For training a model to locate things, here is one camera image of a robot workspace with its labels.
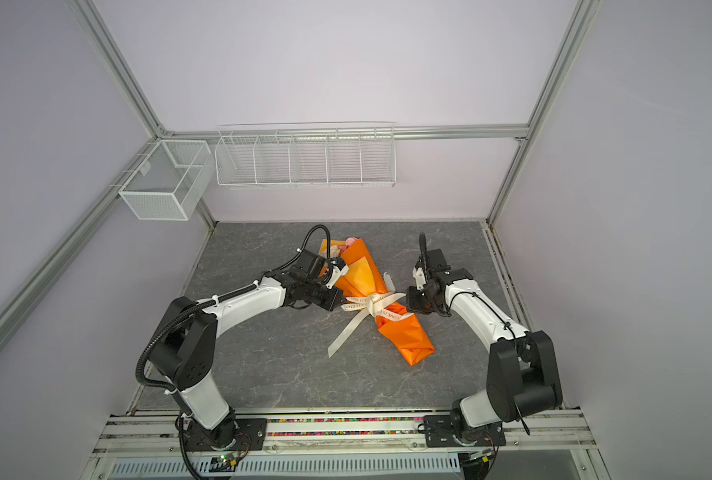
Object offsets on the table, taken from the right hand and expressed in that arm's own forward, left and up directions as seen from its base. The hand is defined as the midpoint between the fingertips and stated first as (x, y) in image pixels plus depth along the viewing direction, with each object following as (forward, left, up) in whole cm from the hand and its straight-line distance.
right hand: (414, 307), depth 87 cm
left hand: (+1, +20, 0) cm, 20 cm away
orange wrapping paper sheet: (+10, +15, +2) cm, 18 cm away
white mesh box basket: (+35, +79, +20) cm, 89 cm away
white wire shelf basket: (+45, +34, +23) cm, 61 cm away
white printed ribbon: (0, +12, +1) cm, 12 cm away
